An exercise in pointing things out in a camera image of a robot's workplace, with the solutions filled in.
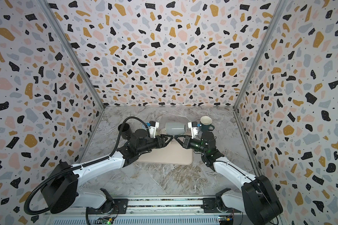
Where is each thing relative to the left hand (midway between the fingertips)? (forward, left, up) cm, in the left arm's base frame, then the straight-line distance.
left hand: (172, 138), depth 76 cm
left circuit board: (-34, +34, -22) cm, 53 cm away
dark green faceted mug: (+23, -24, -15) cm, 36 cm away
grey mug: (+2, -2, +6) cm, 7 cm away
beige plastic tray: (-1, 0, -17) cm, 17 cm away
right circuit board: (-35, -27, -23) cm, 50 cm away
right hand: (0, -2, 0) cm, 2 cm away
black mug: (+13, +32, -14) cm, 37 cm away
